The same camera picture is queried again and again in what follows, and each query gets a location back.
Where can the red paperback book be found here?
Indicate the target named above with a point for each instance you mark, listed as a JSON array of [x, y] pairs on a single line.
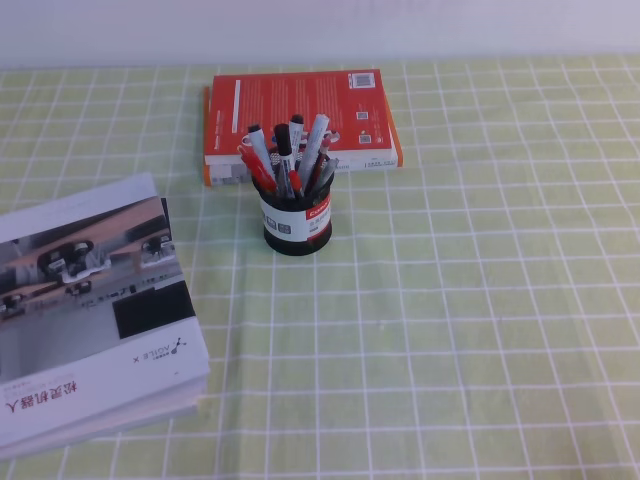
[[300, 112]]

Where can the black whiteboard marker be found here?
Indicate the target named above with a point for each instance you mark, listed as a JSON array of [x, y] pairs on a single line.
[[282, 136]]

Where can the red pen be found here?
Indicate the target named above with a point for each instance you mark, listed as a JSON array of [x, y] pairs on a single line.
[[296, 184], [254, 166]]

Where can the red pen left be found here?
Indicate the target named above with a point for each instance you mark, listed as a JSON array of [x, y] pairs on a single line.
[[254, 166]]

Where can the red-tipped pen right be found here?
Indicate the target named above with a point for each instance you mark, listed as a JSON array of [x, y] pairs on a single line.
[[318, 165]]

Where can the grey marker black cap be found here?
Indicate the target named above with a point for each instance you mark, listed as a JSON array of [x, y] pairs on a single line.
[[257, 140]]

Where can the white robotics manual booklet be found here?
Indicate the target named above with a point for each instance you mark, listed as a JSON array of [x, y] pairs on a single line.
[[95, 310]]

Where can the stack of booklets underneath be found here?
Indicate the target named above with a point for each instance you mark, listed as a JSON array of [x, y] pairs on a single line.
[[158, 407]]

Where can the grey capless marker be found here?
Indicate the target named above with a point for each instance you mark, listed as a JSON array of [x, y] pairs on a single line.
[[312, 146]]

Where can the red pen centre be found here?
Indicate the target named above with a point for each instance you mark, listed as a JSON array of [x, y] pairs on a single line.
[[296, 184]]

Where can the white marker dark cap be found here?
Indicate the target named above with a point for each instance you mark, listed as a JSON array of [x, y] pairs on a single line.
[[296, 129]]

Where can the green checked tablecloth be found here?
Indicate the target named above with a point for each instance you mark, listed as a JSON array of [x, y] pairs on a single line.
[[475, 314]]

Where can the black mesh pen holder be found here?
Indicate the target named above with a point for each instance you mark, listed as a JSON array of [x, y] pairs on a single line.
[[297, 227]]

